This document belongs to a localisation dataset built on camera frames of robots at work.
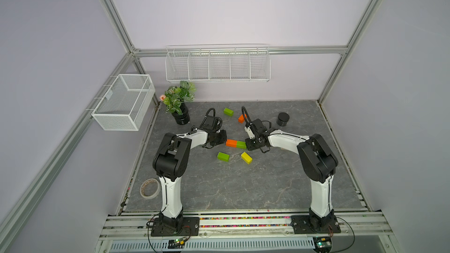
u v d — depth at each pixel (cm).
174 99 87
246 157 92
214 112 91
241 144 96
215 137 88
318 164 52
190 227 74
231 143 97
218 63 97
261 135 76
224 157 92
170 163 53
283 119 105
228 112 113
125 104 85
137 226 76
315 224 65
